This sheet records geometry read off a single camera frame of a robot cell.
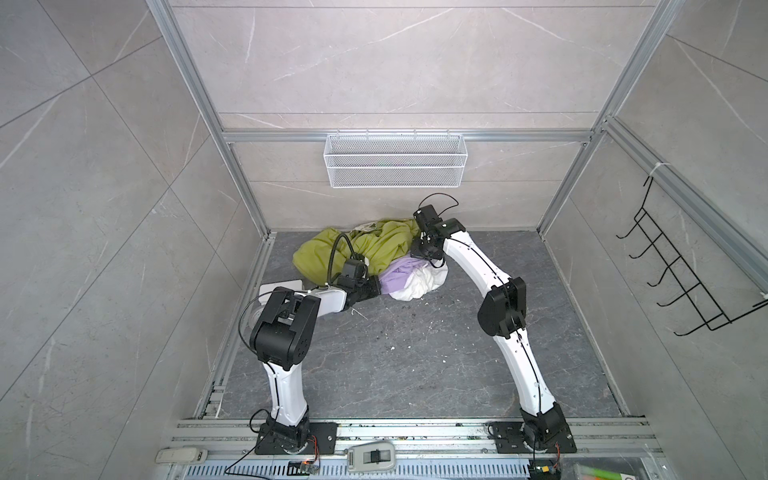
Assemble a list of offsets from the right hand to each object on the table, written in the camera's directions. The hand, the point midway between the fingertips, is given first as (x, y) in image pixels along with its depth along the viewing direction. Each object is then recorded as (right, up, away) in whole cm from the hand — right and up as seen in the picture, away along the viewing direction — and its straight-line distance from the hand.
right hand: (416, 251), depth 101 cm
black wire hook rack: (+58, -6, -34) cm, 68 cm away
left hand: (-12, -10, -1) cm, 15 cm away
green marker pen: (+40, -53, -31) cm, 74 cm away
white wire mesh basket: (-18, +31, 0) cm, 36 cm away
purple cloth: (-7, -7, -3) cm, 11 cm away
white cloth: (+2, -10, -2) cm, 11 cm away
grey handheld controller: (-13, -48, -33) cm, 60 cm away
